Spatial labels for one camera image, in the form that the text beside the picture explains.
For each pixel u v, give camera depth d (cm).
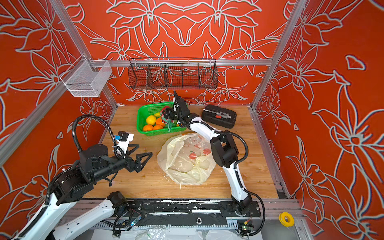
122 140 50
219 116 104
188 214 73
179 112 74
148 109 110
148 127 98
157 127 99
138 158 52
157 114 110
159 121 104
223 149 56
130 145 52
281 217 70
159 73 101
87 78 92
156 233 67
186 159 90
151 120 104
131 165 52
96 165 43
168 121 87
